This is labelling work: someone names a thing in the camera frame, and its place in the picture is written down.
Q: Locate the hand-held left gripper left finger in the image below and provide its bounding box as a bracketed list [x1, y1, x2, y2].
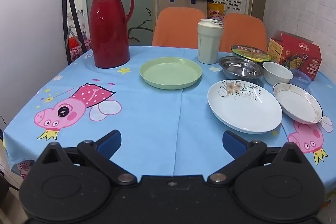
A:
[37, 130, 137, 186]

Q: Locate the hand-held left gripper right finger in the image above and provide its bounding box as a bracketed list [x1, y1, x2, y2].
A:
[207, 130, 311, 186]

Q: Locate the large floral white plate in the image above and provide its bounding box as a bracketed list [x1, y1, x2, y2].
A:
[207, 80, 283, 134]

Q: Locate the stainless steel bowl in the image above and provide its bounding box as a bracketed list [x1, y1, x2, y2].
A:
[218, 56, 264, 80]

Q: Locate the gold rimmed white plate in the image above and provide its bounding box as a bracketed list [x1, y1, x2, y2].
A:
[272, 83, 323, 125]

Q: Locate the green plastic plate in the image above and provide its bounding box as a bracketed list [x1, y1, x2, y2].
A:
[139, 56, 203, 90]

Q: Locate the blue cartoon pig tablecloth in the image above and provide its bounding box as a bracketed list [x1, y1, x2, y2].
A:
[3, 45, 336, 203]

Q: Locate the small white ceramic bowl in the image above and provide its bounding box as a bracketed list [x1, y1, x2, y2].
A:
[262, 62, 294, 86]

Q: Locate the green instant noodle bowl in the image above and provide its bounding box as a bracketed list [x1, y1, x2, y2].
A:
[231, 45, 272, 63]

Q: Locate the blue plastic bowl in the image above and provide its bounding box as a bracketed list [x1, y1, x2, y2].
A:
[289, 68, 312, 88]

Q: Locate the white tumbler cup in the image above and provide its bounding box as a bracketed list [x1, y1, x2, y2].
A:
[197, 18, 224, 65]

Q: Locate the red cracker box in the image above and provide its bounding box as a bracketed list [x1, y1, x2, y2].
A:
[267, 31, 322, 82]

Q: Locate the red thermos jug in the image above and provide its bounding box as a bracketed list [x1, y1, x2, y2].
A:
[89, 0, 135, 69]

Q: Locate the orange chair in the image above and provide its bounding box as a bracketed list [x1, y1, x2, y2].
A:
[219, 13, 268, 53]
[152, 7, 206, 49]

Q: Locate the floral fabric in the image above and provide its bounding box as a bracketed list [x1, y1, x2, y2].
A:
[67, 10, 92, 62]

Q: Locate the yellow snack packet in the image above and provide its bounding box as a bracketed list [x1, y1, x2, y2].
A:
[207, 3, 227, 20]

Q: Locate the black metal stand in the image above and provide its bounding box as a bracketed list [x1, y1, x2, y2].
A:
[62, 0, 91, 65]

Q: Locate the brown paper bag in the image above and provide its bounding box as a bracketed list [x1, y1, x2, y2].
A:
[157, 0, 208, 22]

